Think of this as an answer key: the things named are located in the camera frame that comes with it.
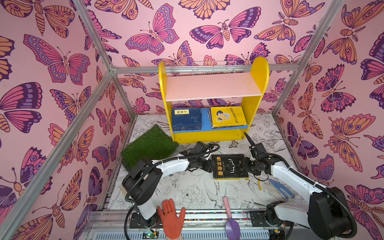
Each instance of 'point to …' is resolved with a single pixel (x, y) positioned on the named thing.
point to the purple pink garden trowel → (232, 228)
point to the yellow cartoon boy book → (222, 117)
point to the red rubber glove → (173, 224)
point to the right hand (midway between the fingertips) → (243, 164)
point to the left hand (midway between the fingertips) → (214, 164)
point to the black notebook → (229, 166)
